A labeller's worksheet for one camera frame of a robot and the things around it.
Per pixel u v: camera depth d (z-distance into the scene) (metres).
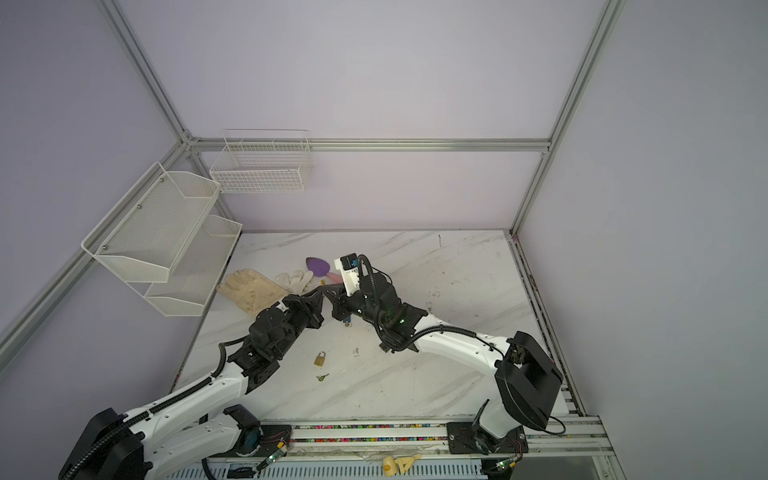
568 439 0.75
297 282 1.04
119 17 0.69
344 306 0.66
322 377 0.84
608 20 0.69
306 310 0.70
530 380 0.43
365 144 0.93
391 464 0.69
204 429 0.57
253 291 1.01
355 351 0.88
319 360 0.87
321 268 1.08
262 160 0.96
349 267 0.64
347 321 0.95
